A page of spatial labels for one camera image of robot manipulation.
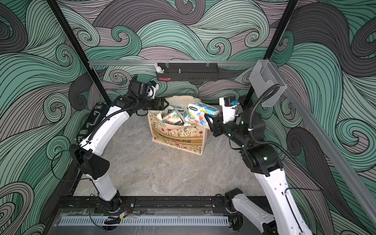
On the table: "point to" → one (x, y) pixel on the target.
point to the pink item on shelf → (164, 79)
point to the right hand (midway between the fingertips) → (207, 114)
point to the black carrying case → (99, 111)
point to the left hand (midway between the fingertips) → (163, 101)
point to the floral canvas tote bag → (190, 138)
